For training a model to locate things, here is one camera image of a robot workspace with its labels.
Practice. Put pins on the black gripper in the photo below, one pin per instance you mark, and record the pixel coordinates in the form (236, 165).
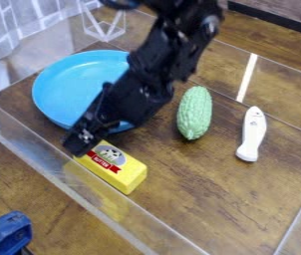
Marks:
(129, 100)

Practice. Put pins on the yellow butter brick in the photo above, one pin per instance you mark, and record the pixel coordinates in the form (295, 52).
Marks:
(115, 167)

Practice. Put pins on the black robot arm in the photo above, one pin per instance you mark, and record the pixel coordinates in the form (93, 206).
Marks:
(183, 29)

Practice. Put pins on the blue round tray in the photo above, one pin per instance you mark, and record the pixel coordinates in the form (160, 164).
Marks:
(69, 83)

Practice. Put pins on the green bitter gourd toy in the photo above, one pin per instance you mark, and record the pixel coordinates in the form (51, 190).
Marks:
(194, 113)

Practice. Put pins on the blue clamp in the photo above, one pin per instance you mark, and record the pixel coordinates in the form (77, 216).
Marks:
(14, 232)

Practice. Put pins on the white patterned curtain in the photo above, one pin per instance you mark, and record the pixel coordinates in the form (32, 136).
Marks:
(25, 17)

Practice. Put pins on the clear acrylic enclosure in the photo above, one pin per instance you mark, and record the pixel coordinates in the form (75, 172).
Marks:
(206, 203)

